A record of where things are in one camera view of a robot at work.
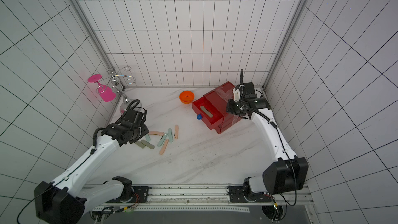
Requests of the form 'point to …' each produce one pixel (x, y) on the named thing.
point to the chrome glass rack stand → (116, 86)
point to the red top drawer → (217, 118)
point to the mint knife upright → (170, 136)
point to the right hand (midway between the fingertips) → (228, 105)
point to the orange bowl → (186, 97)
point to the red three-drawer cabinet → (218, 97)
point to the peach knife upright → (176, 131)
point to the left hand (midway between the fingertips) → (143, 133)
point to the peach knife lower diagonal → (164, 148)
